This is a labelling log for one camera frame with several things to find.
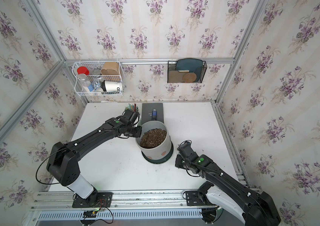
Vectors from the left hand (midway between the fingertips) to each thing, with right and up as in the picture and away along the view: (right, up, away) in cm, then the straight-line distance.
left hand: (143, 134), depth 85 cm
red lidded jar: (-42, +42, +8) cm, 60 cm away
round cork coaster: (+31, +38, +13) cm, 51 cm away
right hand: (+21, -15, -4) cm, 26 cm away
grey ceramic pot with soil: (+7, -4, -2) cm, 9 cm away
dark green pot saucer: (+10, -16, -1) cm, 19 cm away
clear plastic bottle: (-40, +34, +5) cm, 52 cm away
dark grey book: (0, +16, +20) cm, 25 cm away
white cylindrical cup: (-22, +31, +7) cm, 39 cm away
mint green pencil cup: (-9, +17, +13) cm, 24 cm away
